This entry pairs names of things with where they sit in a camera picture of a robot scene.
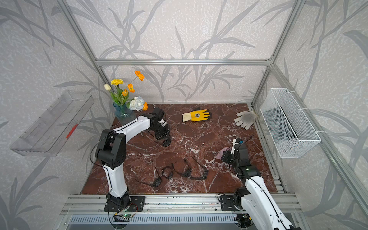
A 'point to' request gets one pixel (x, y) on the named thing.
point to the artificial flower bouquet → (120, 96)
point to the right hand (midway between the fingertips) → (223, 151)
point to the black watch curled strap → (171, 167)
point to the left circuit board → (127, 215)
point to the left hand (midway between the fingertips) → (172, 135)
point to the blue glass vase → (123, 114)
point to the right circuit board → (244, 220)
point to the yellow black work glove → (201, 115)
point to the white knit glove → (246, 119)
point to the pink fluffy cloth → (219, 155)
